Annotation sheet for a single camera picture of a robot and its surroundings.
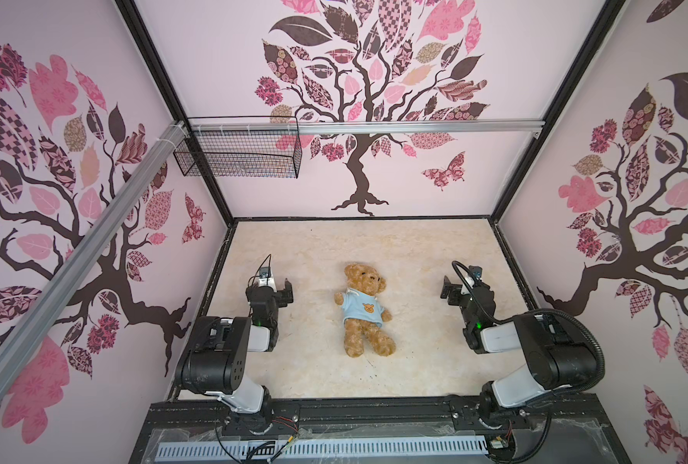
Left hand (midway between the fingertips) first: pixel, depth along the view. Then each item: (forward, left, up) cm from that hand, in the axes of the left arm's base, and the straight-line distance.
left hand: (273, 283), depth 94 cm
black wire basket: (+58, +20, +11) cm, 63 cm away
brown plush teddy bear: (-2, -31, +4) cm, 31 cm away
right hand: (+1, -63, +4) cm, 63 cm away
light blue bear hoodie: (-11, -29, +3) cm, 31 cm away
